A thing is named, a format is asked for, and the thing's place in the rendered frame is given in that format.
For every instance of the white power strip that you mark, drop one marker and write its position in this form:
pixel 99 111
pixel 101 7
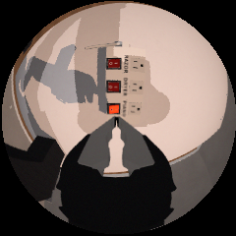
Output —
pixel 125 80

